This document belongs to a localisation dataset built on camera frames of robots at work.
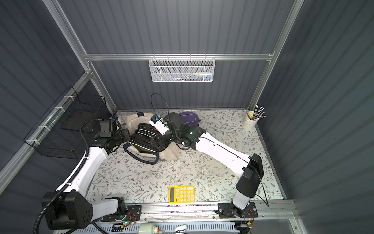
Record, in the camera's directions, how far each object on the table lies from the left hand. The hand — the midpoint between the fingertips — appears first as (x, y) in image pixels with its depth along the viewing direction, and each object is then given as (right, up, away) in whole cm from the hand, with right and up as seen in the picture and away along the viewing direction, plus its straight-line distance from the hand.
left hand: (129, 133), depth 82 cm
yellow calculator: (+30, -33, -4) cm, 45 cm away
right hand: (+19, 0, -12) cm, 22 cm away
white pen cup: (+77, +6, +20) cm, 79 cm away
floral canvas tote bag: (+24, -10, 0) cm, 26 cm away
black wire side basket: (-30, +1, -11) cm, 32 cm away
